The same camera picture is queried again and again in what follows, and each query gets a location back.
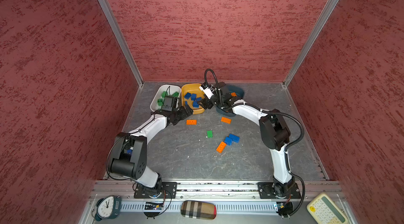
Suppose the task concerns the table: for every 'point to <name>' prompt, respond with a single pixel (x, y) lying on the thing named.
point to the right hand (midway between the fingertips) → (200, 100)
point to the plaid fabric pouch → (200, 210)
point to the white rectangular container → (171, 90)
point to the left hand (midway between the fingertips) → (187, 116)
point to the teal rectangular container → (240, 93)
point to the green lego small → (210, 133)
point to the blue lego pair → (228, 140)
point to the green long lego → (175, 94)
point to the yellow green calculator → (326, 211)
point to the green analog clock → (108, 207)
